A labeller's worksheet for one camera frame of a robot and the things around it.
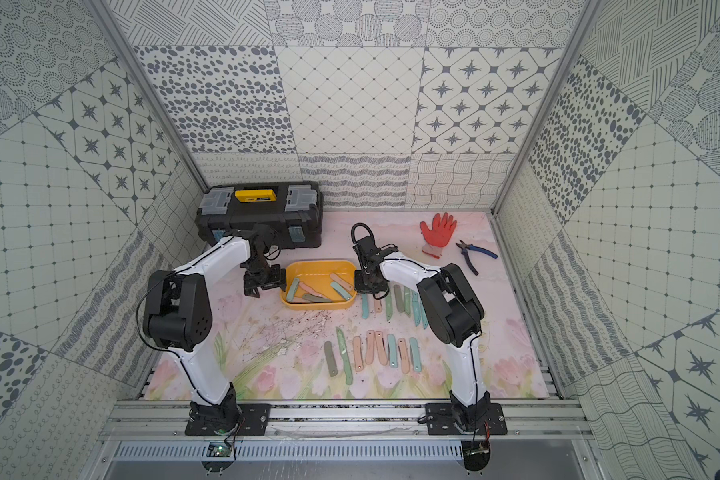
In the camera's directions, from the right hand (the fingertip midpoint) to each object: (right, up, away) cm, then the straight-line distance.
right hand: (365, 291), depth 97 cm
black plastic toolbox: (-24, +27, +2) cm, 36 cm away
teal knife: (+15, -17, -13) cm, 26 cm away
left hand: (-26, +1, -5) cm, 26 cm away
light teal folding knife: (-8, 0, +1) cm, 8 cm away
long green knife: (-5, -19, -14) cm, 24 cm away
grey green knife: (-9, -19, -15) cm, 25 cm away
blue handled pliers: (+38, +14, +13) cm, 43 cm away
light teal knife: (+8, -15, -11) cm, 21 cm away
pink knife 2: (+12, -19, -13) cm, 26 cm away
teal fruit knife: (+17, -5, -1) cm, 18 cm away
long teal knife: (0, -5, -2) cm, 5 cm away
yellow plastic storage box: (-16, +2, +3) cm, 16 cm away
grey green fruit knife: (+11, -2, -1) cm, 11 cm away
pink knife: (+5, -14, -11) cm, 19 cm away
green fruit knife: (+8, -5, -2) cm, 9 cm away
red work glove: (+29, +19, +17) cm, 38 cm away
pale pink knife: (+2, -16, -11) cm, 19 cm away
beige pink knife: (-2, -16, -11) cm, 19 cm away
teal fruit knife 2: (+12, +2, -40) cm, 42 cm away
